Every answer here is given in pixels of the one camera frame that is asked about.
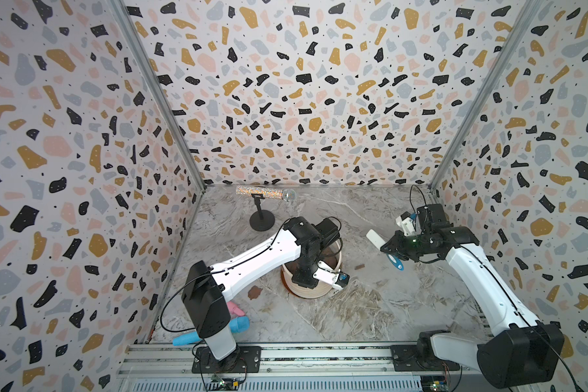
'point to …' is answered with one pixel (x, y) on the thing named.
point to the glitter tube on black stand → (264, 220)
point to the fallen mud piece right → (363, 265)
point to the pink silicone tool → (234, 309)
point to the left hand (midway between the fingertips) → (316, 278)
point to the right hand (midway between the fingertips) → (383, 248)
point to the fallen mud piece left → (254, 292)
